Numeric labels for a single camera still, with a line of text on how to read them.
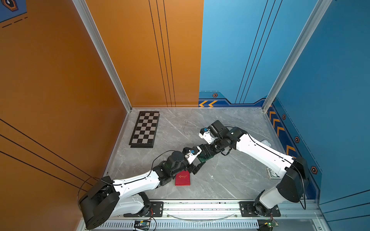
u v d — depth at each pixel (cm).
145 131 102
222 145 63
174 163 60
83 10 71
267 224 70
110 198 42
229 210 75
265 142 99
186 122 111
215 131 63
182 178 81
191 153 66
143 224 71
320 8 70
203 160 73
